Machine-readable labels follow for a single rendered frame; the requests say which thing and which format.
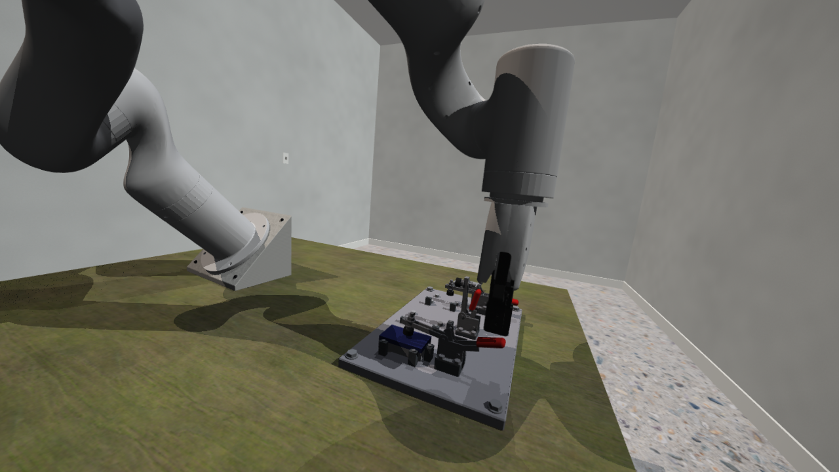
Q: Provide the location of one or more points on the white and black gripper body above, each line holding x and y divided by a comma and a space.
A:
509, 228

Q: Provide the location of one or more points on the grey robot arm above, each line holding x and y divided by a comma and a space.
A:
70, 96

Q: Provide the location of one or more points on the black toggle clamp with red handle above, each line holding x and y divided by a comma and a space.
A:
468, 325

